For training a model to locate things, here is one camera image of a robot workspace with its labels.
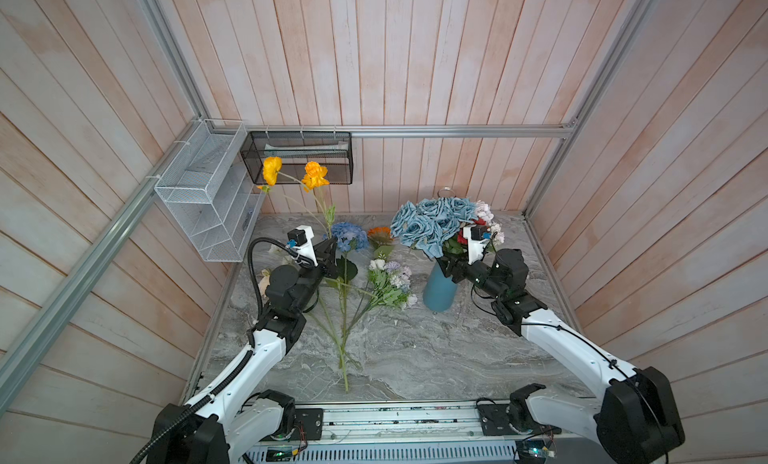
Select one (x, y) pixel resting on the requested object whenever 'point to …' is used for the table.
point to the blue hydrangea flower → (350, 238)
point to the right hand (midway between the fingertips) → (441, 248)
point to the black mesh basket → (298, 157)
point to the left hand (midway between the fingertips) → (337, 242)
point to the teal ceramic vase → (440, 290)
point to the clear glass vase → (446, 193)
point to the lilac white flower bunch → (486, 213)
